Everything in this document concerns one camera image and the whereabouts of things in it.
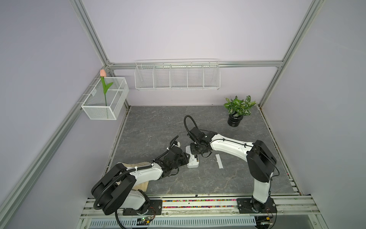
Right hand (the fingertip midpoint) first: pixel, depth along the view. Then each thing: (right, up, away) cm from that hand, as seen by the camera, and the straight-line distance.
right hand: (193, 150), depth 89 cm
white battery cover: (+16, -7, 0) cm, 18 cm away
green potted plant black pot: (+27, +26, -2) cm, 37 cm away
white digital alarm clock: (-1, -7, -5) cm, 8 cm away
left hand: (-3, -4, -2) cm, 6 cm away
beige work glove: (-30, -19, -9) cm, 37 cm away
